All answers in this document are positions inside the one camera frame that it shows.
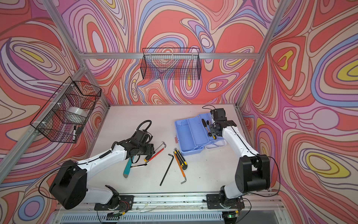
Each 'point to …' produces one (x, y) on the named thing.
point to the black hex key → (172, 158)
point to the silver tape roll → (78, 111)
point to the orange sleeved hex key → (181, 167)
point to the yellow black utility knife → (182, 161)
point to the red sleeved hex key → (158, 153)
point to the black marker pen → (74, 132)
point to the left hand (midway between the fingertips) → (151, 148)
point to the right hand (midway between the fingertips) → (220, 130)
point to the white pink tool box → (194, 134)
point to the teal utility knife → (127, 170)
